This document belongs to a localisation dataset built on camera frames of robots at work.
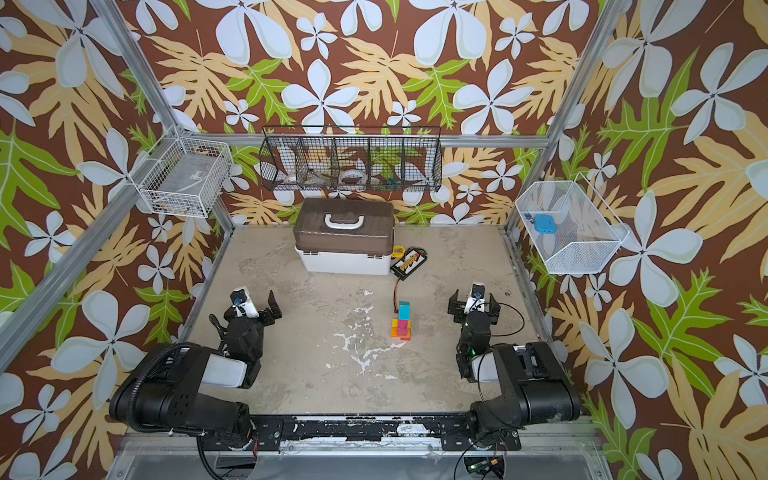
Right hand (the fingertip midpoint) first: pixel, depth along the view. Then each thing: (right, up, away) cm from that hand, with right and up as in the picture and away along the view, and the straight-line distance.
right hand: (473, 292), depth 89 cm
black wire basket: (-38, +43, +9) cm, 58 cm away
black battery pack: (-16, +10, +19) cm, 27 cm away
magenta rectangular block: (-22, -11, -3) cm, 24 cm away
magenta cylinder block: (-21, -8, -5) cm, 23 cm away
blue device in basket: (+20, +20, -3) cm, 29 cm away
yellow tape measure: (-22, +12, +19) cm, 31 cm away
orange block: (-24, -13, 0) cm, 27 cm away
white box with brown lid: (-39, +17, 0) cm, 43 cm away
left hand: (-66, 0, -1) cm, 66 cm away
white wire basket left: (-86, +35, -3) cm, 92 cm away
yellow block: (-23, -10, +2) cm, 26 cm away
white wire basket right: (+26, +17, -12) cm, 34 cm away
